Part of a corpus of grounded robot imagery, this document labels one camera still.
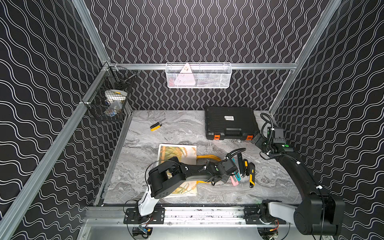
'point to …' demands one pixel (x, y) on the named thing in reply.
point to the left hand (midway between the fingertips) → (225, 170)
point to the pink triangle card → (185, 77)
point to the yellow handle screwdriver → (155, 128)
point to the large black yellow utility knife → (251, 174)
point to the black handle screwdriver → (157, 123)
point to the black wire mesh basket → (116, 77)
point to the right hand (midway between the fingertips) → (260, 142)
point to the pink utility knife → (234, 180)
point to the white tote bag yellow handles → (186, 154)
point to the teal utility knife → (237, 173)
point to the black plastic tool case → (230, 122)
